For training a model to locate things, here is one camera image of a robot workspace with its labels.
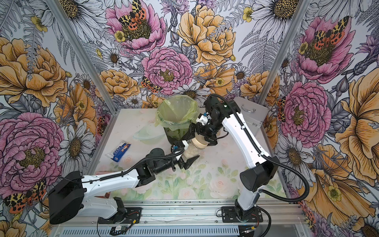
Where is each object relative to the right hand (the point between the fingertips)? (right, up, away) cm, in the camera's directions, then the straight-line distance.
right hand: (194, 145), depth 68 cm
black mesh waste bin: (-15, -2, +34) cm, 37 cm away
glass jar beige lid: (+2, +2, -4) cm, 5 cm away
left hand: (-1, -4, +6) cm, 7 cm away
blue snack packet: (-48, -8, +27) cm, 55 cm away
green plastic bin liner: (-11, +17, +27) cm, 33 cm away
